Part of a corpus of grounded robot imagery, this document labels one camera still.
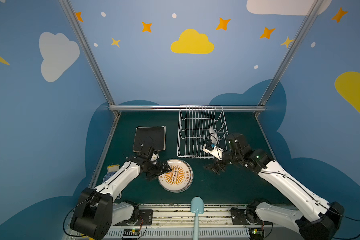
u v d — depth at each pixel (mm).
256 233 733
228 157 610
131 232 728
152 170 718
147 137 1066
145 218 740
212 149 608
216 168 634
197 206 765
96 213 401
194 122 1148
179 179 860
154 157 804
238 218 737
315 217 390
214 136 898
